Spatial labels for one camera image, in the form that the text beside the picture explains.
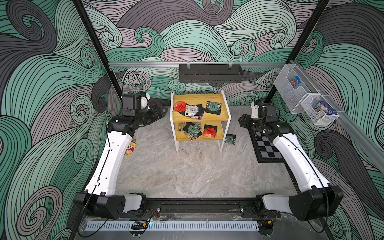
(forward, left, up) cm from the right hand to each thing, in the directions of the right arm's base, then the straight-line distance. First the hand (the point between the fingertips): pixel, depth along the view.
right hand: (246, 119), depth 78 cm
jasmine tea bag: (+3, +18, +6) cm, 19 cm away
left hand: (-1, +42, +10) cm, 44 cm away
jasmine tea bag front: (+4, +2, -26) cm, 27 cm away
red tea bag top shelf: (+4, +35, +7) cm, 36 cm away
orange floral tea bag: (-3, +25, +7) cm, 26 cm away
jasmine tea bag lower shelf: (0, +29, -9) cm, 30 cm away
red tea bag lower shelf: (+1, +18, -10) cm, 21 cm away
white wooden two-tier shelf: (+7, +11, -10) cm, 16 cm away
